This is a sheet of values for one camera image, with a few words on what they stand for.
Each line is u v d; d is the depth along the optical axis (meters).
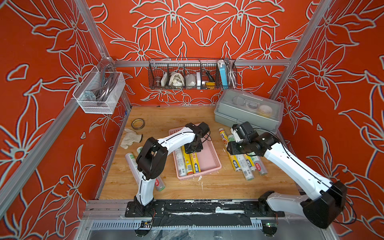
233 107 0.92
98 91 0.78
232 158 0.88
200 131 0.67
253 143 0.54
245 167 0.83
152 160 0.51
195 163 0.82
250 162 0.85
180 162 0.85
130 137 1.00
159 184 0.78
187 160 0.86
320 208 0.40
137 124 1.09
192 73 0.96
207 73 0.95
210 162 0.90
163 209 0.73
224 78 0.87
